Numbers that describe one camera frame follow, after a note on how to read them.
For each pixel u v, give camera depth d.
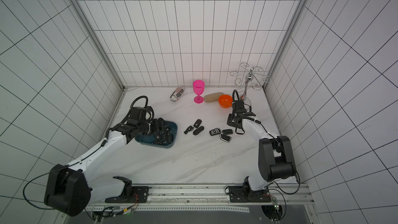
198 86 1.00
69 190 0.39
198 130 0.95
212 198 0.73
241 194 0.73
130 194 0.69
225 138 0.92
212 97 1.10
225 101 1.07
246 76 0.90
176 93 1.12
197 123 0.98
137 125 0.64
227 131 0.95
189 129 0.95
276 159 0.45
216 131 0.94
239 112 0.71
